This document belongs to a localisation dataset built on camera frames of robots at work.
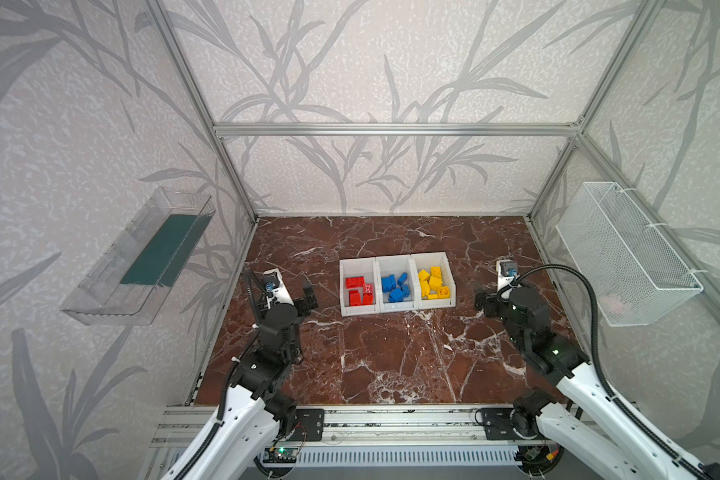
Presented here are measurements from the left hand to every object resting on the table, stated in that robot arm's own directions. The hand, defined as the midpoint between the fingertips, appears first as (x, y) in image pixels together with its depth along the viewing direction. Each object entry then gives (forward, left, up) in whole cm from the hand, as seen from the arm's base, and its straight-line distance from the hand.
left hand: (293, 273), depth 75 cm
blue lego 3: (+7, -31, -21) cm, 38 cm away
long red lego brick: (+11, -14, -24) cm, 30 cm away
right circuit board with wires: (-37, -62, -26) cm, 77 cm away
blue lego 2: (+5, -28, -20) cm, 34 cm away
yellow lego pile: (+10, -41, -20) cm, 46 cm away
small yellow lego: (+6, -43, -19) cm, 47 cm away
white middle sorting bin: (+15, -25, -18) cm, 34 cm away
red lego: (+5, -14, -23) cm, 28 cm away
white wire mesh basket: (-8, -74, +13) cm, 76 cm away
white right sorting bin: (+19, -38, -21) cm, 47 cm away
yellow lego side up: (+6, -40, -22) cm, 46 cm away
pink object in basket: (-7, -79, -1) cm, 79 cm away
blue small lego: (+12, -30, -21) cm, 38 cm away
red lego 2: (+6, -19, -22) cm, 30 cm away
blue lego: (+9, -25, -20) cm, 33 cm away
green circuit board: (-37, +1, -23) cm, 44 cm away
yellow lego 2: (+7, -37, -20) cm, 42 cm away
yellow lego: (+12, -37, -19) cm, 43 cm away
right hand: (+2, -53, -2) cm, 53 cm away
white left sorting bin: (+15, -13, -21) cm, 29 cm away
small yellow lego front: (+15, -42, -22) cm, 49 cm away
